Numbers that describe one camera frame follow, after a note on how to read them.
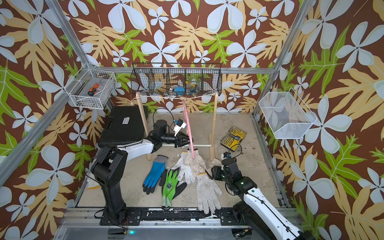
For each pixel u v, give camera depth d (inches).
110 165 19.8
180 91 36.8
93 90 31.5
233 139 39.9
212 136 42.5
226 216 28.8
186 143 31.6
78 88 31.6
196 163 34.9
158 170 34.8
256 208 19.7
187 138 31.4
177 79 38.7
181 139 30.8
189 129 27.7
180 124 30.2
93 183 33.3
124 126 41.1
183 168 35.4
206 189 32.4
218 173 28.4
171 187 32.7
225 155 29.3
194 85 38.4
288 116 32.2
